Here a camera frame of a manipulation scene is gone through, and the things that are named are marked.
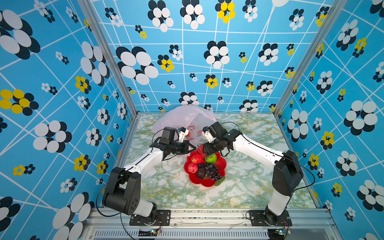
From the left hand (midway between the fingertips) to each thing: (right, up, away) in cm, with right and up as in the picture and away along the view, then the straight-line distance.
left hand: (196, 148), depth 83 cm
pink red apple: (-2, -11, +1) cm, 12 cm away
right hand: (+7, -1, +3) cm, 7 cm away
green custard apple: (+9, -7, +6) cm, 13 cm away
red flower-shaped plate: (+15, -11, +8) cm, 21 cm away
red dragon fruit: (+2, -2, +5) cm, 6 cm away
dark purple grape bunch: (+9, -13, +2) cm, 16 cm away
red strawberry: (0, -7, +4) cm, 8 cm away
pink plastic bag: (-4, +16, +8) cm, 19 cm away
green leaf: (+13, -18, -2) cm, 22 cm away
